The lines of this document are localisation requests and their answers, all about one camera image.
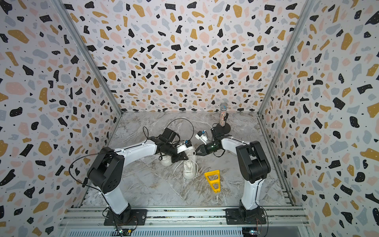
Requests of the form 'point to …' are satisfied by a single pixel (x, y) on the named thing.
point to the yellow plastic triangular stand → (214, 178)
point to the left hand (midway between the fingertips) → (187, 156)
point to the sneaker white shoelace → (194, 152)
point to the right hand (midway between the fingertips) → (195, 154)
